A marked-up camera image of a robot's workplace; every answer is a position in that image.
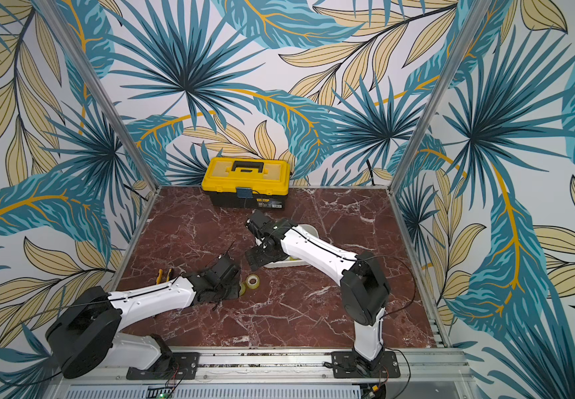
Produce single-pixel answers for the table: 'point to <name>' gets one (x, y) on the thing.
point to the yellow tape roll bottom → (243, 289)
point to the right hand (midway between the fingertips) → (264, 257)
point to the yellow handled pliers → (160, 275)
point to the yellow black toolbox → (246, 182)
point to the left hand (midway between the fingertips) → (234, 292)
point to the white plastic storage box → (291, 263)
